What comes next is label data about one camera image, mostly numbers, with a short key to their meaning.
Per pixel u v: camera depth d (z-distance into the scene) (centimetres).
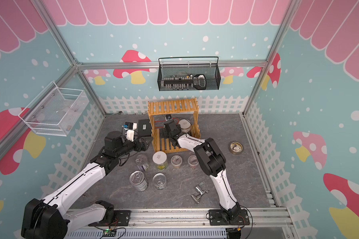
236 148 100
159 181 81
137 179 76
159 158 85
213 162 57
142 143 71
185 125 97
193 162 88
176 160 89
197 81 90
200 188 82
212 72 94
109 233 73
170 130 79
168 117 88
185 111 85
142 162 86
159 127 113
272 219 75
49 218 38
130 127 69
